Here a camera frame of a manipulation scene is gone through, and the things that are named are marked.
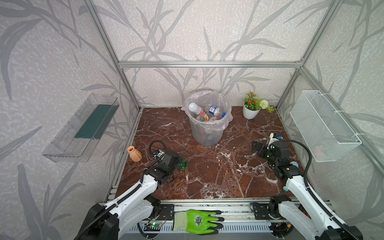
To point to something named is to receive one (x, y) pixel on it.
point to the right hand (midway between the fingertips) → (259, 140)
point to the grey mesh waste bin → (205, 136)
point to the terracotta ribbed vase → (134, 154)
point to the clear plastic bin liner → (214, 99)
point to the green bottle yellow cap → (184, 164)
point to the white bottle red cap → (194, 107)
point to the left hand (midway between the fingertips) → (178, 156)
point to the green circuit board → (153, 226)
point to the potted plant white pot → (248, 114)
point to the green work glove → (197, 222)
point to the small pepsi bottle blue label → (216, 111)
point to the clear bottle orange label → (204, 117)
